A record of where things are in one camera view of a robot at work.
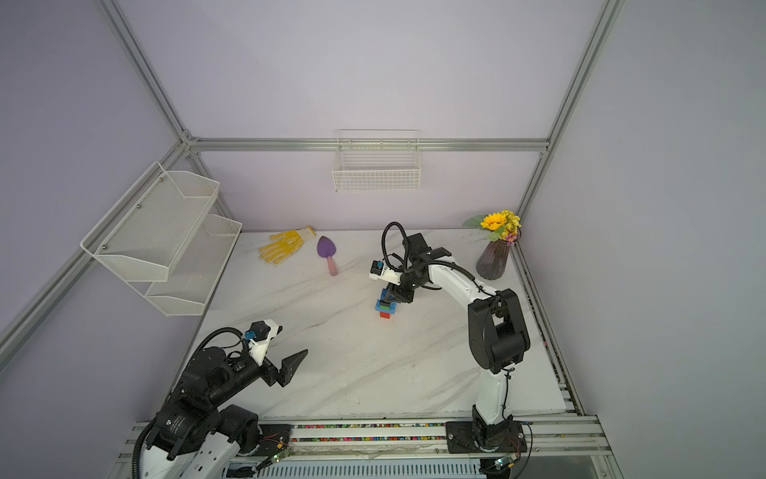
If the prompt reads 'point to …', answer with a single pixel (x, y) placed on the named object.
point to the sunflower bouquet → (503, 226)
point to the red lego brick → (385, 315)
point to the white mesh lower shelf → (194, 276)
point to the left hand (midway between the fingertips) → (291, 344)
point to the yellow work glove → (284, 243)
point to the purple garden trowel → (327, 248)
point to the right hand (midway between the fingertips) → (393, 294)
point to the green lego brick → (385, 307)
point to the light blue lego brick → (391, 309)
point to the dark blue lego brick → (384, 293)
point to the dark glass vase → (493, 261)
